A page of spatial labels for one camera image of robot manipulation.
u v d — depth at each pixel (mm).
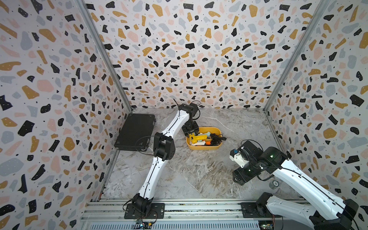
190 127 872
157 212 732
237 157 671
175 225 740
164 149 653
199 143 955
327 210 386
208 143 971
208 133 1001
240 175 614
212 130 1047
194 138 945
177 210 754
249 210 735
